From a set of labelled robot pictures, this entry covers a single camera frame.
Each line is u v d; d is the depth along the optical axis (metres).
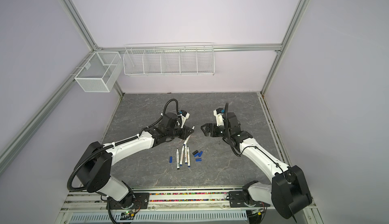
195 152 0.89
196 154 0.89
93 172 0.43
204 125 0.77
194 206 0.74
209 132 0.74
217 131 0.73
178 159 0.87
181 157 0.87
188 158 0.87
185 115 0.78
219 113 0.74
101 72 1.00
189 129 0.78
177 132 0.73
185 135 0.74
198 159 0.87
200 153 0.89
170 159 0.87
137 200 0.73
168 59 0.99
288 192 0.40
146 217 0.71
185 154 0.89
